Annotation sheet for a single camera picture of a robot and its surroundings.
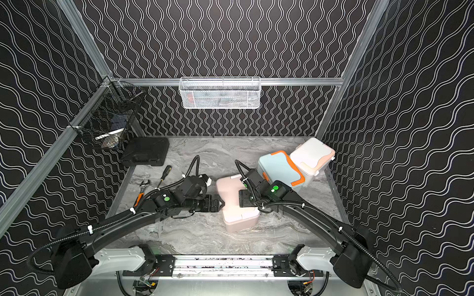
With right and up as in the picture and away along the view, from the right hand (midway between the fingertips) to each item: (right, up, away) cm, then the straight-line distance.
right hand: (247, 197), depth 78 cm
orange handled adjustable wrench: (-54, +2, +19) cm, 58 cm away
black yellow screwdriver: (-43, +9, +25) cm, 51 cm away
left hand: (-12, -1, -2) cm, 12 cm away
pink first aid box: (-5, -7, -6) cm, 10 cm away
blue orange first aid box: (+15, +13, +10) cm, 22 cm away
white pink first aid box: (+34, +17, +14) cm, 40 cm away
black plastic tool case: (-56, +21, +27) cm, 66 cm away
